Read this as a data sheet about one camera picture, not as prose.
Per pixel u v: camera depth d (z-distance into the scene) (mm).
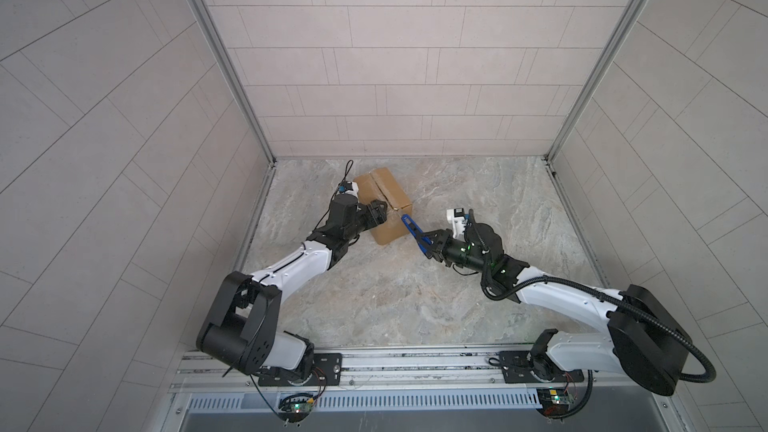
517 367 708
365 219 756
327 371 708
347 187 767
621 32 825
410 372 723
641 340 407
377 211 768
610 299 448
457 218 734
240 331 413
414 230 767
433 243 701
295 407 647
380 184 889
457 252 672
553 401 679
